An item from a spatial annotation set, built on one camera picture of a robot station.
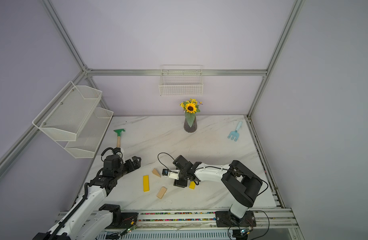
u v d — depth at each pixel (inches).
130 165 29.4
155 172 35.0
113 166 24.7
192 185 32.9
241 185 17.9
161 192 32.3
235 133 43.6
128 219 28.8
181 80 36.8
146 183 33.9
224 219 28.9
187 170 26.8
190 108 35.7
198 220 29.5
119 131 43.4
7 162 20.5
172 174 30.2
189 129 43.2
